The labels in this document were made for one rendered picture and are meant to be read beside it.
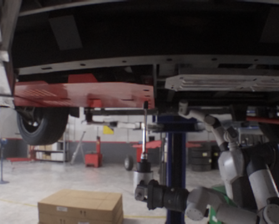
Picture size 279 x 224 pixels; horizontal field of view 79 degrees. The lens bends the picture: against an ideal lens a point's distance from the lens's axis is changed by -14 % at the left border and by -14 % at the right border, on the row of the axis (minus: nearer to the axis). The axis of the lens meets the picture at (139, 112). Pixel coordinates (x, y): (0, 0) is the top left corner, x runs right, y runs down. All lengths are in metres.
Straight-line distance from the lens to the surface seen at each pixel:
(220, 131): 1.37
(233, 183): 1.05
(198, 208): 0.69
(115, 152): 10.38
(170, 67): 0.99
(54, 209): 2.90
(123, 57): 0.66
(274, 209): 0.77
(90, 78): 0.88
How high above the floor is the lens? 1.37
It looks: 8 degrees up
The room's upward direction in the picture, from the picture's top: straight up
